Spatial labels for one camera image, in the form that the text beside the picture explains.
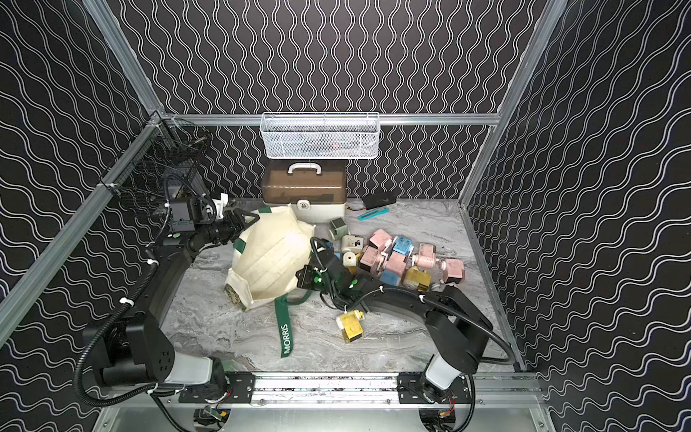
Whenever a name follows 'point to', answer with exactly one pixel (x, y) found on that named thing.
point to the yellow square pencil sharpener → (351, 325)
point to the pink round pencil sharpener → (426, 257)
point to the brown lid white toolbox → (317, 188)
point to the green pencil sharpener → (337, 229)
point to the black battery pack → (373, 202)
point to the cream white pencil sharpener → (352, 243)
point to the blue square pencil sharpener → (402, 245)
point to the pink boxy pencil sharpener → (369, 257)
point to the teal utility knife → (373, 213)
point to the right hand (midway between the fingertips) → (294, 272)
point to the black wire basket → (170, 148)
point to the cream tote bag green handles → (265, 258)
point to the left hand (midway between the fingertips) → (252, 215)
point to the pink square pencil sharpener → (454, 268)
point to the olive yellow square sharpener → (417, 279)
